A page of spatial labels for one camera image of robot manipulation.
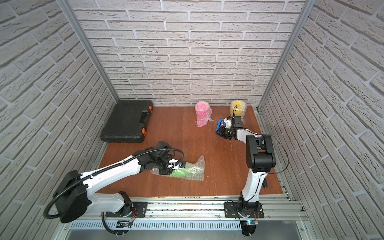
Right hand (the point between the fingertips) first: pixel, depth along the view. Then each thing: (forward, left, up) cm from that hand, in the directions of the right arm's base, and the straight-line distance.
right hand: (219, 131), depth 101 cm
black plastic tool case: (+10, +63, +4) cm, 64 cm away
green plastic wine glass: (-28, +22, +5) cm, 36 cm away
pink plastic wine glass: (+8, +12, +14) cm, 20 cm away
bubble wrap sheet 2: (+9, +7, +4) cm, 12 cm away
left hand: (-23, +28, +5) cm, 37 cm away
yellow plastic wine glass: (+8, -12, +14) cm, 20 cm away
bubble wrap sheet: (-25, +15, +4) cm, 29 cm away
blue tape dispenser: (+6, -2, +1) cm, 7 cm away
